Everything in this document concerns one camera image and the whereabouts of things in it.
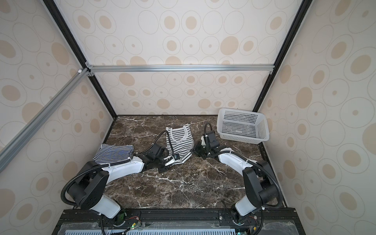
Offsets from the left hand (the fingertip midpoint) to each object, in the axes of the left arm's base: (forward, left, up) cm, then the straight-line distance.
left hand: (174, 162), depth 89 cm
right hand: (+6, -12, +6) cm, 15 cm away
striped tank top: (+15, -4, -1) cm, 16 cm away
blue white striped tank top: (+7, +44, -2) cm, 44 cm away
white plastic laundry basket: (+33, -49, -4) cm, 60 cm away
